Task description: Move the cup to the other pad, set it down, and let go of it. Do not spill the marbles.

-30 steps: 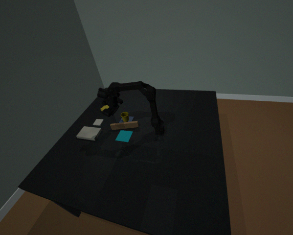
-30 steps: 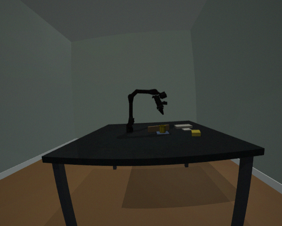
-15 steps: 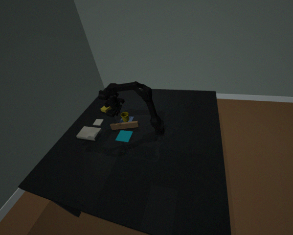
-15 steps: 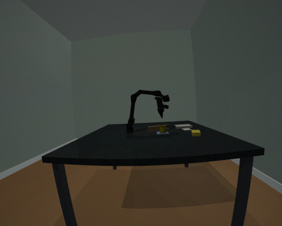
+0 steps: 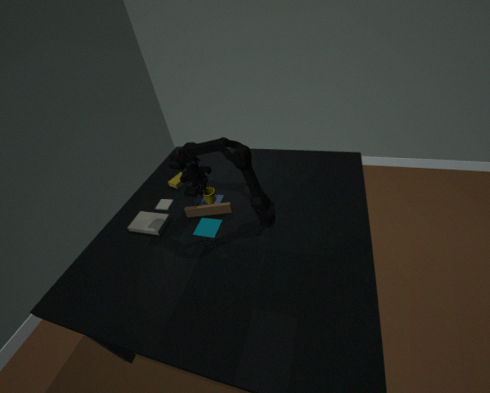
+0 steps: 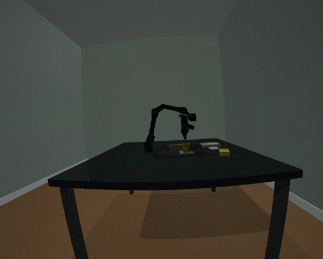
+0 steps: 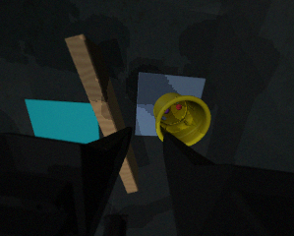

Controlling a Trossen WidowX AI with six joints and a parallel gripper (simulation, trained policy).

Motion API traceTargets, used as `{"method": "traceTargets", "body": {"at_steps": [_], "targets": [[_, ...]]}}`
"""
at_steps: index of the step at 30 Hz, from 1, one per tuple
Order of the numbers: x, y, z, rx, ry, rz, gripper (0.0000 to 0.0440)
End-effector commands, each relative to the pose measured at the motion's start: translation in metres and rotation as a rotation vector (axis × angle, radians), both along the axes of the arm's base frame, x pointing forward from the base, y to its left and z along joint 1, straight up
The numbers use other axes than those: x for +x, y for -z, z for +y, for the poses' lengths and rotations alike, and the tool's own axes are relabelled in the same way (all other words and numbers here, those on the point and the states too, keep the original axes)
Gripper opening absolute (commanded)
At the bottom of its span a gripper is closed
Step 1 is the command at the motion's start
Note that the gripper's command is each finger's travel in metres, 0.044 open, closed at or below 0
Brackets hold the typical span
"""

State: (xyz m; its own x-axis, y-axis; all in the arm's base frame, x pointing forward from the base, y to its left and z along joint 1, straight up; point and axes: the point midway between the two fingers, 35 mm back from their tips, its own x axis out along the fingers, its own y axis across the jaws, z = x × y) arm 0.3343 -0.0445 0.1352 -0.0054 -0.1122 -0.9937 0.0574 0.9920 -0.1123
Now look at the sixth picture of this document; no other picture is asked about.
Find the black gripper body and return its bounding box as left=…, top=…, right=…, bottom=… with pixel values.
left=181, top=121, right=189, bottom=132

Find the tan wooden plank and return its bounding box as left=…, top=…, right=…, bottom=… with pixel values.
left=169, top=143, right=194, bottom=152

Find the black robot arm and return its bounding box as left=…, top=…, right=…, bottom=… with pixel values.
left=144, top=104, right=196, bottom=153

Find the yellow flat block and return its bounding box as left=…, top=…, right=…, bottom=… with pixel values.
left=219, top=148, right=230, bottom=156

